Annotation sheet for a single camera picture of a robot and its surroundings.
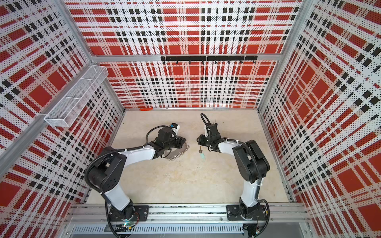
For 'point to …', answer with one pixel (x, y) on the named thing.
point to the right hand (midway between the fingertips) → (198, 140)
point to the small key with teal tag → (200, 151)
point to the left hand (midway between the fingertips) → (185, 141)
